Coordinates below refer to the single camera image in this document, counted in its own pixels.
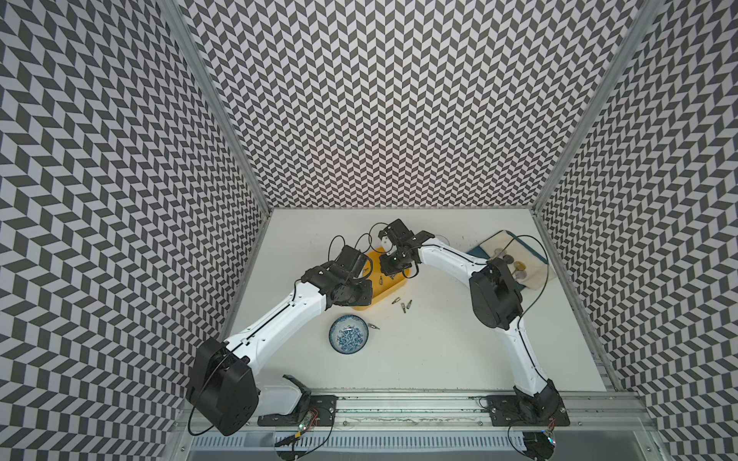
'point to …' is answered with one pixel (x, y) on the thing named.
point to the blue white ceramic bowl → (348, 334)
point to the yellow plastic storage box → (372, 269)
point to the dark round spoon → (507, 258)
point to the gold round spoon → (520, 266)
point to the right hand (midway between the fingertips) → (384, 271)
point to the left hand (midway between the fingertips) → (364, 297)
